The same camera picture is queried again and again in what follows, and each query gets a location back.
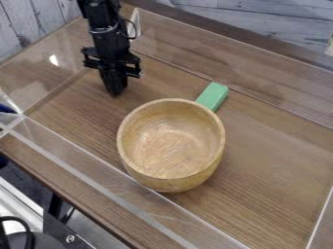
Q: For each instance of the clear acrylic tray enclosure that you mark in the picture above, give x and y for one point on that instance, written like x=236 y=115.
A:
x=268 y=200

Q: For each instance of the green rectangular block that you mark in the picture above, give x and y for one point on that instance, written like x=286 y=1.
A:
x=213 y=96

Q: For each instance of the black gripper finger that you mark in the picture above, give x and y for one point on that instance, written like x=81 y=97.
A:
x=119 y=82
x=107 y=77

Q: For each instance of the black metal table leg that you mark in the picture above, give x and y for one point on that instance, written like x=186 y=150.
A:
x=55 y=206

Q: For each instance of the black base with screw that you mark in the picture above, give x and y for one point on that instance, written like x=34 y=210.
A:
x=63 y=233

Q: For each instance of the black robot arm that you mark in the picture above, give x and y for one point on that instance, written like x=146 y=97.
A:
x=102 y=15

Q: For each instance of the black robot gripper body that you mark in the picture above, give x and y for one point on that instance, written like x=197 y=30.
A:
x=110 y=55

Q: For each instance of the brown wooden bowl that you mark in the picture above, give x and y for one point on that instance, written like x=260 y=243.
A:
x=171 y=142

